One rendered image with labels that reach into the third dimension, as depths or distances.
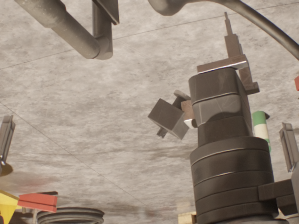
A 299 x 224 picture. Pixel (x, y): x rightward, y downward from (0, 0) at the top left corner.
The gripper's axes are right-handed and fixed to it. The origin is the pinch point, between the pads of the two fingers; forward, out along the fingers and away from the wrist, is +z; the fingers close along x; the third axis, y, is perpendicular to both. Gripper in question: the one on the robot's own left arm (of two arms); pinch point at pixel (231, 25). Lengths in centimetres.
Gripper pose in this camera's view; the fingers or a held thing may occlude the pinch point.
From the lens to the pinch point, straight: 50.2
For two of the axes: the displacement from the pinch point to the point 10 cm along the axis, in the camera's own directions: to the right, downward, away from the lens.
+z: -0.9, -9.1, 3.9
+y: -9.3, 2.3, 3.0
